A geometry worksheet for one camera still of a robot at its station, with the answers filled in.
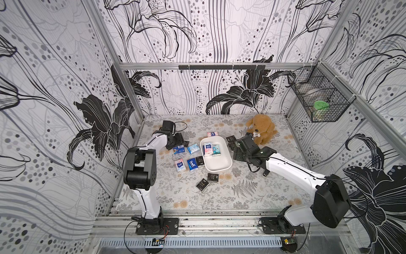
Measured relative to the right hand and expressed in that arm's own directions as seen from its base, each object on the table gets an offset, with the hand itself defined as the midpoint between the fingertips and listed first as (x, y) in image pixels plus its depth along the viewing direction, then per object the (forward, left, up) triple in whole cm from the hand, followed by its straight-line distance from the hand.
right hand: (240, 152), depth 87 cm
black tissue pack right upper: (+16, +3, -9) cm, 18 cm away
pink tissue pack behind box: (+19, +18, -8) cm, 27 cm away
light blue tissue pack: (+7, +28, -8) cm, 30 cm away
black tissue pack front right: (-11, +16, -8) cm, 21 cm away
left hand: (+10, +36, -5) cm, 38 cm away
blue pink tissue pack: (+5, +18, -4) cm, 19 cm away
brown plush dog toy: (+13, -14, +5) cm, 20 cm away
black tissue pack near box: (-1, +23, -8) cm, 25 cm away
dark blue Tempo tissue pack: (-4, +28, -7) cm, 29 cm away
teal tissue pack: (+7, +14, -8) cm, 17 cm away
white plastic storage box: (-2, +11, -9) cm, 15 cm away
